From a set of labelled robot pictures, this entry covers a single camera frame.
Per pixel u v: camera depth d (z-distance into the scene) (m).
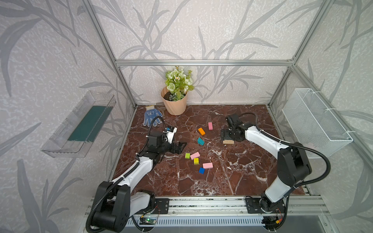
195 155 0.91
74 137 0.62
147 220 0.71
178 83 0.97
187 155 0.91
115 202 0.40
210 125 1.07
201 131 1.03
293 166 0.46
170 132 0.75
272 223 0.76
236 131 0.66
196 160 0.88
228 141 0.96
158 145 0.67
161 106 1.08
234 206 0.75
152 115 1.16
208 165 0.87
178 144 0.77
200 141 0.97
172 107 1.04
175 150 0.76
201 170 0.86
